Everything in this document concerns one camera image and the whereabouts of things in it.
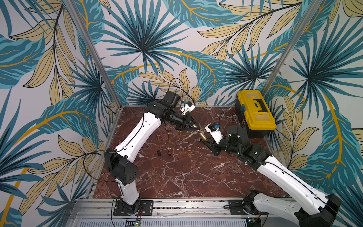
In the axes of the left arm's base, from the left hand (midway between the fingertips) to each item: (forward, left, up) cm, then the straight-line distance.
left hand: (197, 130), depth 67 cm
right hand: (-1, -4, -6) cm, 8 cm away
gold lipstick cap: (+18, +8, -30) cm, 36 cm away
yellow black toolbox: (+24, -42, -14) cm, 50 cm away
